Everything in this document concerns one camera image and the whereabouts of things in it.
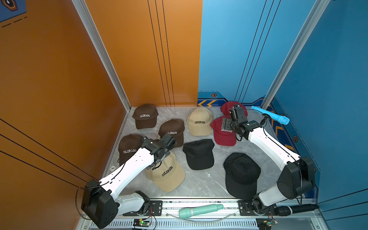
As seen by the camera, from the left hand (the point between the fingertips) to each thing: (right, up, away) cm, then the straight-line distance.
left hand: (160, 154), depth 81 cm
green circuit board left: (-8, -32, -10) cm, 34 cm away
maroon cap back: (+46, +30, +32) cm, 63 cm away
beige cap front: (+4, -12, +1) cm, 13 cm away
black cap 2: (+45, -9, -5) cm, 46 cm away
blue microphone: (+70, +19, 0) cm, 73 cm away
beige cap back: (+24, +19, +22) cm, 38 cm away
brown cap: (-16, +22, +26) cm, 37 cm away
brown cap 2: (+7, +14, +19) cm, 25 cm away
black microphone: (+63, -25, -11) cm, 68 cm away
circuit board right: (+54, -32, -11) cm, 64 cm away
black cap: (+23, -2, +10) cm, 25 cm away
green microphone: (+17, -25, -11) cm, 33 cm away
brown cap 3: (-21, +4, +8) cm, 23 cm away
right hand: (+42, +18, +7) cm, 46 cm away
